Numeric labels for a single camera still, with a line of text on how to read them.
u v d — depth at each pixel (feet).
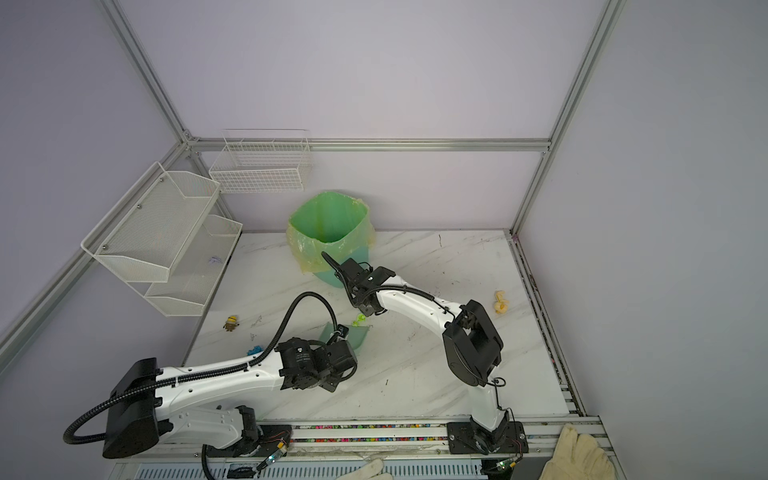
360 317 3.11
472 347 1.58
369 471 2.30
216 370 1.50
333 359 1.91
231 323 3.05
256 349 2.89
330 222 3.49
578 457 2.32
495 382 1.78
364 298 1.98
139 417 1.28
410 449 2.40
